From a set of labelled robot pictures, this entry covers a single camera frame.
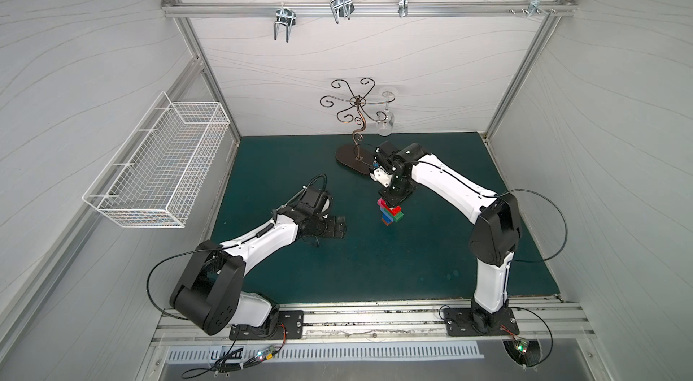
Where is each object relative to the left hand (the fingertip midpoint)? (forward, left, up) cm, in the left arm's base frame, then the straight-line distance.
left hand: (336, 229), depth 87 cm
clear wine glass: (+37, -17, +15) cm, 44 cm away
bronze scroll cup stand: (+34, -5, -2) cm, 34 cm away
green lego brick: (+3, -20, +3) cm, 20 cm away
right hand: (+8, -18, +7) cm, 21 cm away
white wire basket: (+1, +46, +26) cm, 52 cm away
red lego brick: (+4, -19, +5) cm, 20 cm away
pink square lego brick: (+5, -15, +8) cm, 18 cm away
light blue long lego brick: (+5, -17, +1) cm, 17 cm away
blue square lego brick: (+5, -17, -2) cm, 18 cm away
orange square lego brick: (+5, -17, -5) cm, 18 cm away
